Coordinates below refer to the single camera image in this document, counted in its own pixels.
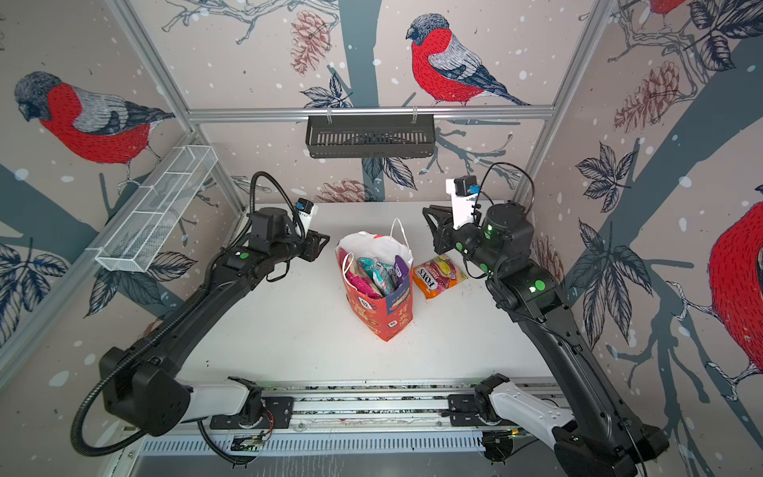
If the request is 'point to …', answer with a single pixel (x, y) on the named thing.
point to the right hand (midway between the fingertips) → (419, 212)
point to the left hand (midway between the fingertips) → (321, 234)
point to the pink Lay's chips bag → (362, 285)
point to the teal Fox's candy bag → (382, 274)
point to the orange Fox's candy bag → (438, 276)
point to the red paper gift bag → (389, 317)
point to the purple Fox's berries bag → (400, 268)
